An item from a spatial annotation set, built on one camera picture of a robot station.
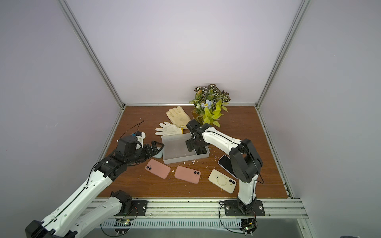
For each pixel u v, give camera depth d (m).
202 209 0.75
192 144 0.83
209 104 0.84
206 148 0.92
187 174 0.85
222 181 0.81
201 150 0.81
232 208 0.72
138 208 0.74
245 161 0.48
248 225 0.70
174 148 0.95
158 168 0.86
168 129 1.05
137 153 0.63
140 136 0.70
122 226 0.72
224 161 0.87
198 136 0.65
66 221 0.40
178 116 1.13
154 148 0.67
